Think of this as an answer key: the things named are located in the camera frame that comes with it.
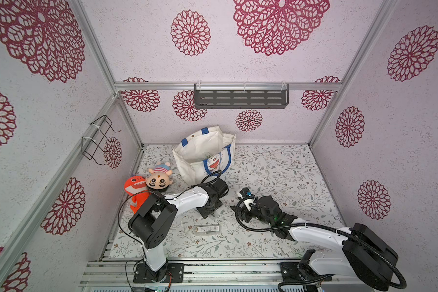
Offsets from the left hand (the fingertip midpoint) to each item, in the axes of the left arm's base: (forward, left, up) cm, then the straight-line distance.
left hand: (214, 208), depth 91 cm
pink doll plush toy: (+13, +29, +7) cm, 33 cm away
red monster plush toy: (+8, +39, +8) cm, 40 cm away
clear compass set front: (-11, +4, +1) cm, 11 cm away
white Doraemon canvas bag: (+32, +6, +6) cm, 33 cm away
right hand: (-1, -9, +11) cm, 15 cm away
